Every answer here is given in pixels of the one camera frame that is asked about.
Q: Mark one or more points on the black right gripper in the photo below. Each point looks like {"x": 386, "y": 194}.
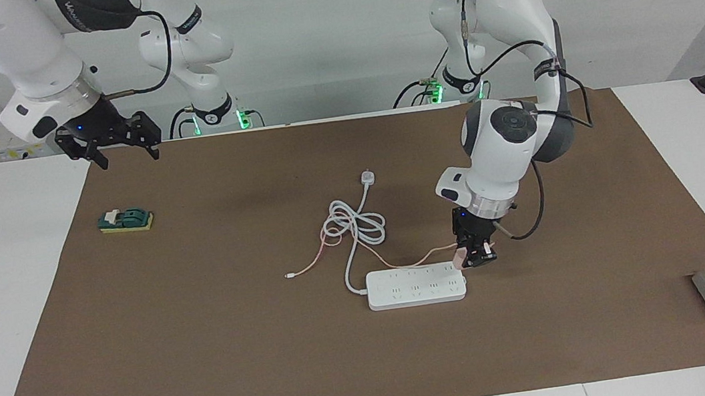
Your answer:
{"x": 95, "y": 125}

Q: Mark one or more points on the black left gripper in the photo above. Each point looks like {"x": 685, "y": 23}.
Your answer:
{"x": 472, "y": 230}

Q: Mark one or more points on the pink charger adapter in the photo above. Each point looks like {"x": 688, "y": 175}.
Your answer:
{"x": 460, "y": 259}

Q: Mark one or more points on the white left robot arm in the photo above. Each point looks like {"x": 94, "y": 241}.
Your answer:
{"x": 508, "y": 152}

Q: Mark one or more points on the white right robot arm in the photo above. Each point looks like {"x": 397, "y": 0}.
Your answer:
{"x": 32, "y": 55}

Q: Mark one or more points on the white power strip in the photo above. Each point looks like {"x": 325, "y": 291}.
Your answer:
{"x": 417, "y": 285}

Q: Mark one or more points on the white box with yellow labels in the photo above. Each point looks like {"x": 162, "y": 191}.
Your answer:
{"x": 7, "y": 153}

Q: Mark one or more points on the brown table mat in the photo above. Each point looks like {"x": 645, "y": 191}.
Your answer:
{"x": 211, "y": 363}

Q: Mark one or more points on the green knife switch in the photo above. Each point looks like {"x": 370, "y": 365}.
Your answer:
{"x": 126, "y": 220}

